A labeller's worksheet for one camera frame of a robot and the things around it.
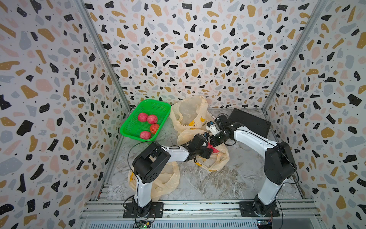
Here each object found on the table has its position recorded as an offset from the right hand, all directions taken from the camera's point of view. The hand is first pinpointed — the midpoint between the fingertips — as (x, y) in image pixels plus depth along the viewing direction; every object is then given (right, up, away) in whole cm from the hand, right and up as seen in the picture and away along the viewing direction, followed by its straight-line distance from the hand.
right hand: (211, 142), depth 90 cm
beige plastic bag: (+4, -12, -3) cm, 13 cm away
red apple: (-42, +15, +16) cm, 47 cm away
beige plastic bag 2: (-14, +17, +27) cm, 34 cm away
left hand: (-1, -4, +3) cm, 5 cm away
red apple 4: (-49, +17, +16) cm, 54 cm away
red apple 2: (-43, +4, +5) cm, 44 cm away
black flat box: (+41, +10, +17) cm, 45 cm away
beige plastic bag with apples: (-26, -20, -12) cm, 35 cm away
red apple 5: (+2, -4, -4) cm, 6 cm away
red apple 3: (-39, +9, +10) cm, 41 cm away
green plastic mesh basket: (-56, +9, +16) cm, 59 cm away
